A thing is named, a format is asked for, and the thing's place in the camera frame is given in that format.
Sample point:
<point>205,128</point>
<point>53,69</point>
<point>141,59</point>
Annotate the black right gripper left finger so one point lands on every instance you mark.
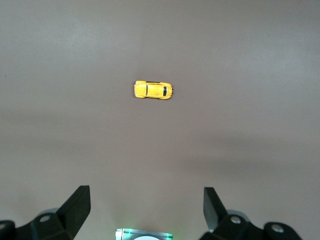
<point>67,220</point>

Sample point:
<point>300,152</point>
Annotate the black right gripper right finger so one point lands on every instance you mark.
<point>220,222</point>

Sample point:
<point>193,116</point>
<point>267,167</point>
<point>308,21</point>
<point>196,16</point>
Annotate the yellow beetle toy car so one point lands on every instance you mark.
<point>152,90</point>

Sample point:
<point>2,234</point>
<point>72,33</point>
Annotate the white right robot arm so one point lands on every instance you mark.
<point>147,238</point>

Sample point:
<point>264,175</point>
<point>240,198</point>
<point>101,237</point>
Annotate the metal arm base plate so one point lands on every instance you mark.
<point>123,233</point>

